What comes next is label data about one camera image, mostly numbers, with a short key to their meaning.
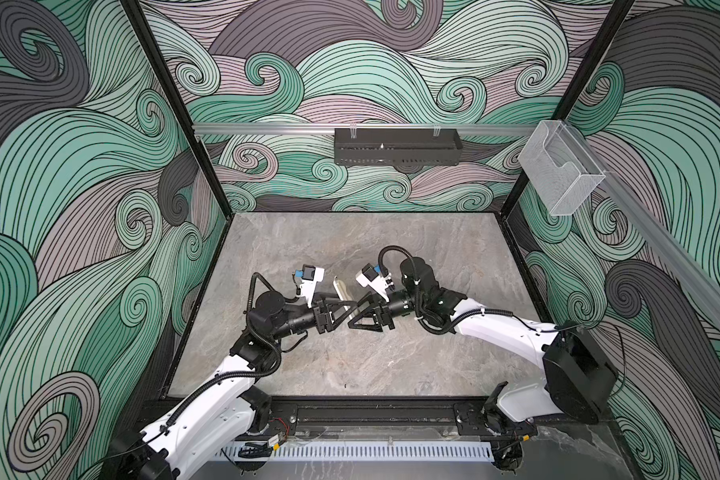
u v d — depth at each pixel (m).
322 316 0.61
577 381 0.42
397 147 0.94
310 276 0.63
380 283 0.66
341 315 0.65
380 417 0.75
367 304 0.70
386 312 0.63
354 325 0.66
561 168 0.79
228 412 0.59
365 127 0.92
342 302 0.65
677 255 0.58
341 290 0.65
